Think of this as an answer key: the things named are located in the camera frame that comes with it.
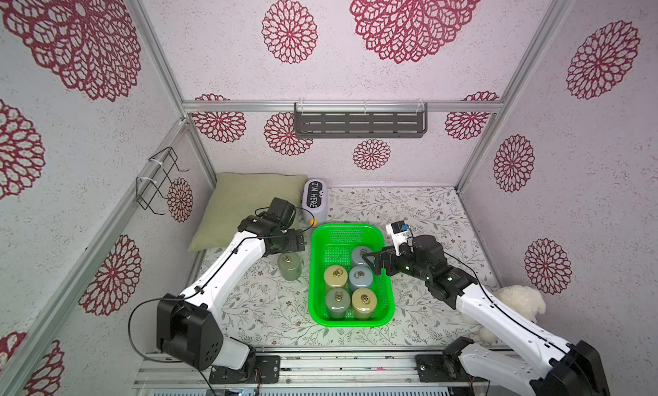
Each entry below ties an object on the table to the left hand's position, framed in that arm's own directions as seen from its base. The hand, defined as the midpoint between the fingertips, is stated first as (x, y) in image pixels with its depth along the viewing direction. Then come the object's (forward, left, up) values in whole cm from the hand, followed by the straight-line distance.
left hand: (287, 247), depth 83 cm
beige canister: (-7, -16, -7) cm, 18 cm away
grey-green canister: (-3, 0, -8) cm, 9 cm away
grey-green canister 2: (-16, -16, -6) cm, 23 cm away
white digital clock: (+24, -8, -7) cm, 26 cm away
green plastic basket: (+10, -15, -15) cm, 24 cm away
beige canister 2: (-16, -24, -6) cm, 29 cm away
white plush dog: (-19, -64, +5) cm, 67 cm away
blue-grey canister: (-7, -23, -7) cm, 26 cm away
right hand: (-4, -26, +4) cm, 27 cm away
